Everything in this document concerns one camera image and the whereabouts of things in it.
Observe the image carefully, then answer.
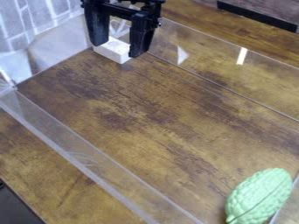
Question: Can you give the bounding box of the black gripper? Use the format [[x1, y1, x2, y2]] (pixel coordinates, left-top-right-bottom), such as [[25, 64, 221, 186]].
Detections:
[[80, 0, 165, 58]]

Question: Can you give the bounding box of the white rectangular block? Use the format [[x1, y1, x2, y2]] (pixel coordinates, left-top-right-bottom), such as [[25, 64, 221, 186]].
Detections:
[[92, 37, 131, 64]]

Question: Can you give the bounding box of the green bumpy toy vegetable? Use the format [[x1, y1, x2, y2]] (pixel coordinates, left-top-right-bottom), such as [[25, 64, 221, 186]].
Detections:
[[225, 168, 292, 224]]

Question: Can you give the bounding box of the clear acrylic enclosure wall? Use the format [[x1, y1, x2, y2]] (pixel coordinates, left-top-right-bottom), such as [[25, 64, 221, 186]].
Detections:
[[0, 21, 299, 224]]

